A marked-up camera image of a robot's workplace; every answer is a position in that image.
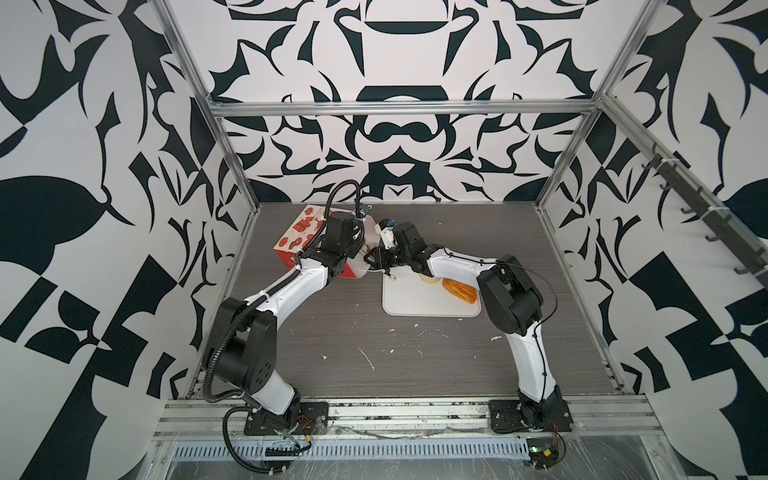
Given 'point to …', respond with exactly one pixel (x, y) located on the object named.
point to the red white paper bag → (303, 223)
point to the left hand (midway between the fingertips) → (347, 221)
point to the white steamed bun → (429, 279)
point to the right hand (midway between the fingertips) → (368, 255)
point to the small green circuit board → (543, 452)
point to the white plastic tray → (410, 295)
